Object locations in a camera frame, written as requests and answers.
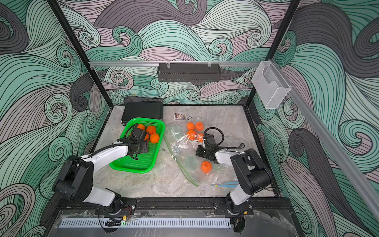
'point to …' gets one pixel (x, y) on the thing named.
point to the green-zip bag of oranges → (203, 171)
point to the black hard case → (142, 109)
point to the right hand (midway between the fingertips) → (195, 152)
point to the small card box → (179, 116)
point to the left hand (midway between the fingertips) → (141, 146)
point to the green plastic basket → (145, 162)
